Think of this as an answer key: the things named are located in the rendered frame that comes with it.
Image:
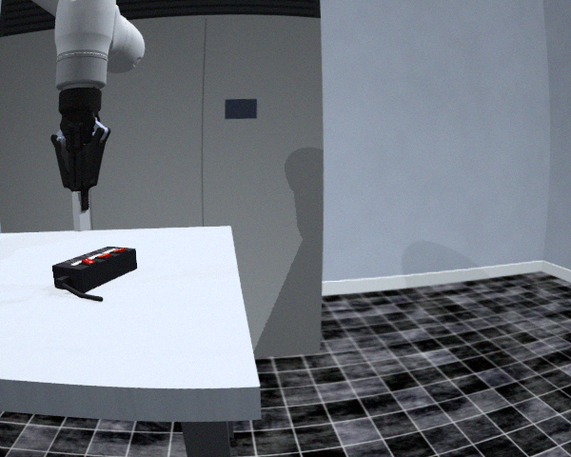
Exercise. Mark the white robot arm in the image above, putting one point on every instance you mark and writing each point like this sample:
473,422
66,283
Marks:
91,35

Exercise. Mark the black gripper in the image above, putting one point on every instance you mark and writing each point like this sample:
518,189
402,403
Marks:
80,164

